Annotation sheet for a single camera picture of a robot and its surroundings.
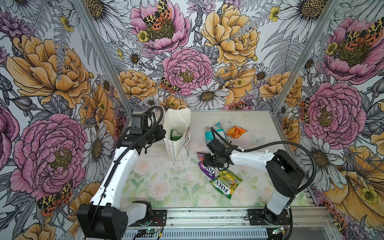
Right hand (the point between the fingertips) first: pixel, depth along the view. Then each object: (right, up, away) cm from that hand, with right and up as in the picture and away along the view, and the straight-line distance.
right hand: (208, 167), depth 89 cm
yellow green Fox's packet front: (+9, -6, -7) cm, 13 cm away
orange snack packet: (+19, +20, +11) cm, 30 cm away
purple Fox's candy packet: (+1, -1, -4) cm, 4 cm away
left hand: (-22, +19, -12) cm, 32 cm away
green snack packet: (-21, +18, +8) cm, 29 cm away
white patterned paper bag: (-16, +17, -16) cm, 28 cm away
